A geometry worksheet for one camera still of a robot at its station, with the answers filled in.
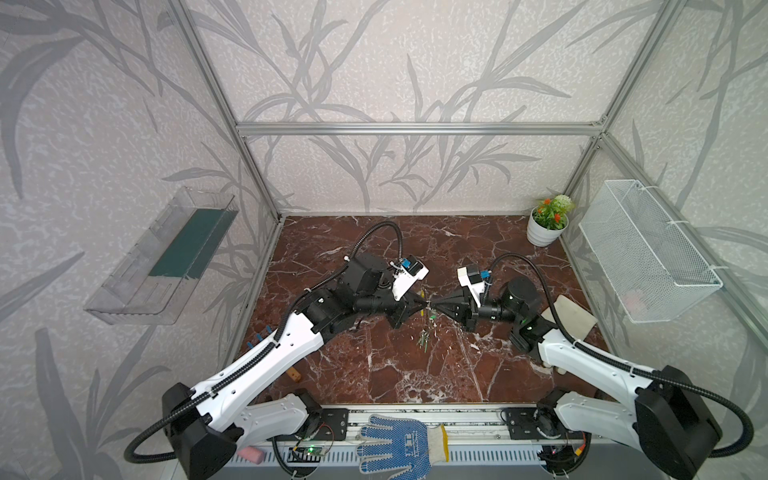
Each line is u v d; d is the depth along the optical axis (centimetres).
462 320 65
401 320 59
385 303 59
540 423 66
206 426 38
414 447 71
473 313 62
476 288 63
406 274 59
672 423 40
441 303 67
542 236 105
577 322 92
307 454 71
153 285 63
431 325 91
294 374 80
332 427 72
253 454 68
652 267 64
